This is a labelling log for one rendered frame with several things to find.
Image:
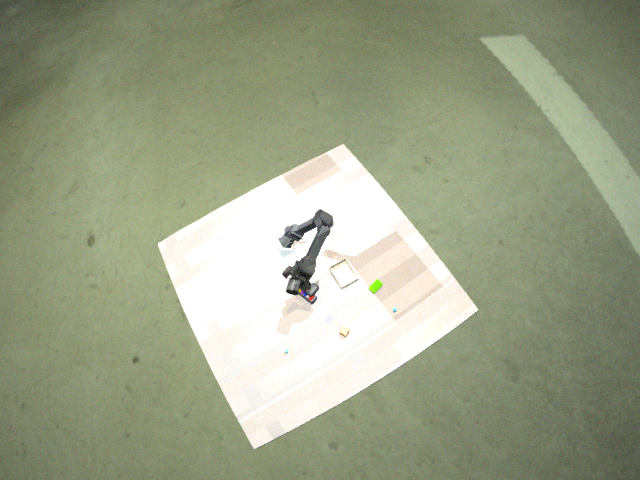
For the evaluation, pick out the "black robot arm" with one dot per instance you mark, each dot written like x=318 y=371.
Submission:
x=307 y=264

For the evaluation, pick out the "green rectangular block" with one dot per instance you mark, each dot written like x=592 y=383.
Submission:
x=375 y=286

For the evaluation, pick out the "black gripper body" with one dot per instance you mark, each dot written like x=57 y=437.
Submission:
x=309 y=290

